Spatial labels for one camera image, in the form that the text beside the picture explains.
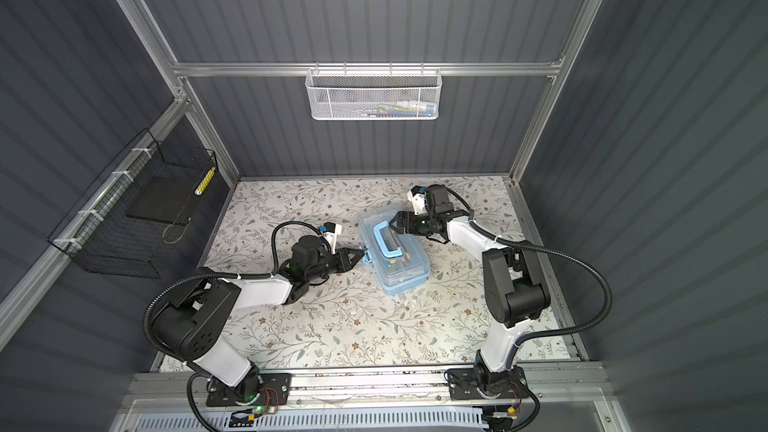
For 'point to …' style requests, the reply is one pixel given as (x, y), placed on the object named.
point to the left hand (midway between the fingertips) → (364, 253)
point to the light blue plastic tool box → (395, 257)
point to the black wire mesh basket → (140, 217)
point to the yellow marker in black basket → (202, 185)
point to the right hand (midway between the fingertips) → (402, 227)
